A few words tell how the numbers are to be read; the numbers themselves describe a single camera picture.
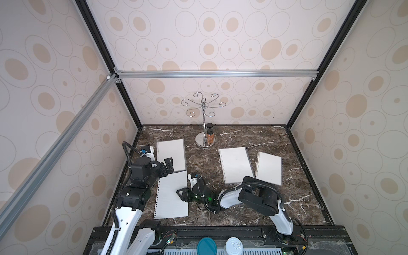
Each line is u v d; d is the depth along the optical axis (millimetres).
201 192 664
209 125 1035
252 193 562
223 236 747
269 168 974
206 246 650
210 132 1007
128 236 443
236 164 986
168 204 832
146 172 541
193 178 817
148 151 616
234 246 669
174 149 1068
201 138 1102
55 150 547
